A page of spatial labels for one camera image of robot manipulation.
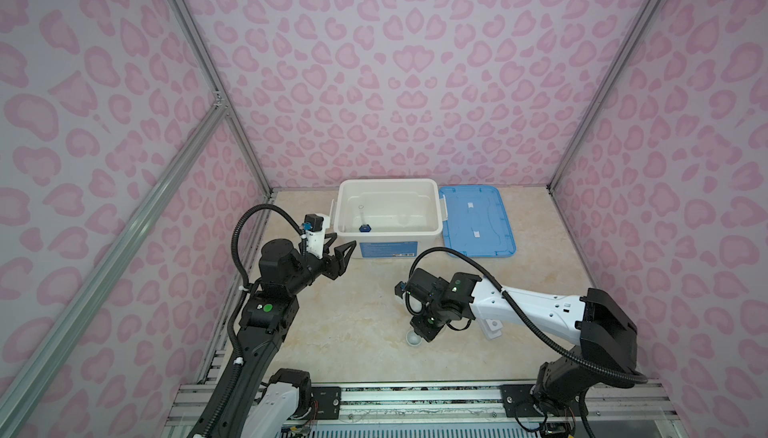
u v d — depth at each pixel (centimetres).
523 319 46
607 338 42
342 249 65
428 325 68
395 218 110
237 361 45
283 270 53
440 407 73
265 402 57
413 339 80
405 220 110
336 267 64
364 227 107
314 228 60
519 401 73
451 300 57
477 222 110
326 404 74
